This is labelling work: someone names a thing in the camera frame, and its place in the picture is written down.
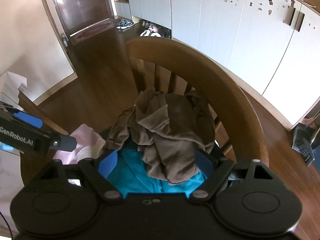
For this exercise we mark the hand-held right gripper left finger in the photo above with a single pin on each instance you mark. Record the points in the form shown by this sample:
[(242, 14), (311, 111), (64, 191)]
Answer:
[(108, 163)]

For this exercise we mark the small bottle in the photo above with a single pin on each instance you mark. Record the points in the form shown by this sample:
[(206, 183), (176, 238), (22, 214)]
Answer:
[(65, 40)]

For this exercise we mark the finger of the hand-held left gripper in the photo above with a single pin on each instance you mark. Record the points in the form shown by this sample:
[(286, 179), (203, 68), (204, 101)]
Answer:
[(66, 142), (27, 120)]

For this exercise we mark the white wardrobe cabinet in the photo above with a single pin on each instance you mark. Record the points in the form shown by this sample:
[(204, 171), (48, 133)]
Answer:
[(225, 30)]

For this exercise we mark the red patterned doormat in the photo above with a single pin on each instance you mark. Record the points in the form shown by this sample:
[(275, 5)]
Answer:
[(92, 31)]

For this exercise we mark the wooden chair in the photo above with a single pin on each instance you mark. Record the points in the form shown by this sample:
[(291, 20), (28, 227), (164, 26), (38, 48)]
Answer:
[(200, 65)]

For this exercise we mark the white paper sheet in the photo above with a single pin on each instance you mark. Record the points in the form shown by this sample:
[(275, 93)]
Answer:
[(12, 82)]

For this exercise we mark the grey sneaker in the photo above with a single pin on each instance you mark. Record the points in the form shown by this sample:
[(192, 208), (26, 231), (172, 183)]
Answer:
[(120, 25), (129, 23)]

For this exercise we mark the grey dustpan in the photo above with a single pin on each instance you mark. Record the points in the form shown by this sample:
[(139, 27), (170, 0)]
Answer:
[(301, 133)]

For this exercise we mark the white slipper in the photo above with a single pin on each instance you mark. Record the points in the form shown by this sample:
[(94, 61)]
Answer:
[(155, 34), (145, 33)]

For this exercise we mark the brown wooden door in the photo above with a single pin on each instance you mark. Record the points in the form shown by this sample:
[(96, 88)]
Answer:
[(82, 2)]

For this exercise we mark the pale pink garment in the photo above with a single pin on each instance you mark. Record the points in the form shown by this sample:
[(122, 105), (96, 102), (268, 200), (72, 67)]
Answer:
[(85, 135)]

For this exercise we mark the brown pants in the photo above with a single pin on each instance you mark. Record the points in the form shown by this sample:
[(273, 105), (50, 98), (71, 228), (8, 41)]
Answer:
[(170, 130)]

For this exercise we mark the teal towel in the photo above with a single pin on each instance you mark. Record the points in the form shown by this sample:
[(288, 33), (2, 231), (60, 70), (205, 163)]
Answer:
[(135, 177)]

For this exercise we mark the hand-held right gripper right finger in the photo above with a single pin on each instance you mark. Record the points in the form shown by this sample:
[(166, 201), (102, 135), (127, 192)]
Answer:
[(205, 164)]

